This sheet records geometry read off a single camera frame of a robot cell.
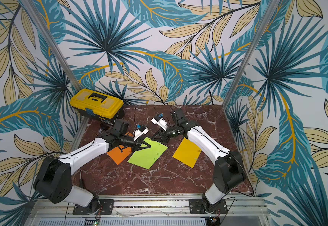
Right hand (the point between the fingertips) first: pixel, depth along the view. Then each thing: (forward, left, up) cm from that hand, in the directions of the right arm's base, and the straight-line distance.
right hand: (153, 137), depth 77 cm
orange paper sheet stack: (-1, +25, -19) cm, 31 cm away
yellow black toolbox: (+28, +38, -3) cm, 48 cm away
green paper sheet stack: (-7, +4, -10) cm, 13 cm away
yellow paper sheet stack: (+1, -22, -22) cm, 31 cm away
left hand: (-4, +3, -4) cm, 6 cm away
